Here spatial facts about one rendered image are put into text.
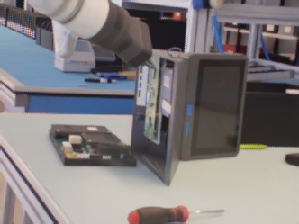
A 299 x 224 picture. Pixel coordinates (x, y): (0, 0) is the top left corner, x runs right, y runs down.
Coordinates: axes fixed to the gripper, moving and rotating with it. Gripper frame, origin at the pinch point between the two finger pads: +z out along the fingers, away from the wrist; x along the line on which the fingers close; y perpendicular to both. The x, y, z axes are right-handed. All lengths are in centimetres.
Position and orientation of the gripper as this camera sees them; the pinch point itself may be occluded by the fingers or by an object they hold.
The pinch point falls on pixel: (155, 67)
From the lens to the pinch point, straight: 130.0
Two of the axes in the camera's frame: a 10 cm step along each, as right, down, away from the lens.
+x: -1.5, -8.2, 5.6
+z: 6.6, 3.4, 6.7
